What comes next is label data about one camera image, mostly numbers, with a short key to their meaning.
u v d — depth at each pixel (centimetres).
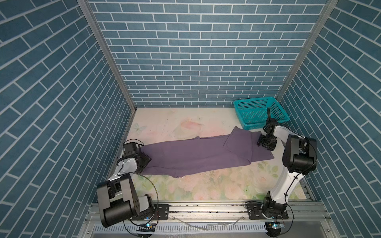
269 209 68
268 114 87
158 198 79
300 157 53
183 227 71
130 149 70
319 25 77
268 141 84
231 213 75
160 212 74
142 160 80
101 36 80
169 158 92
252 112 120
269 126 77
